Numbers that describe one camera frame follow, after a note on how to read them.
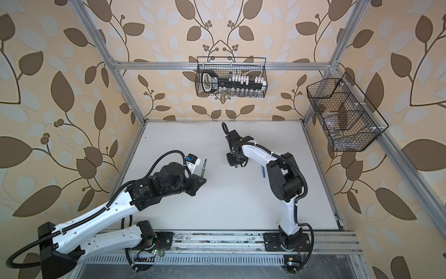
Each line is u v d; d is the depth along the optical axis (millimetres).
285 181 512
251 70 918
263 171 963
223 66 903
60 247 394
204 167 707
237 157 812
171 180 538
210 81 842
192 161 631
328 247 732
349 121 733
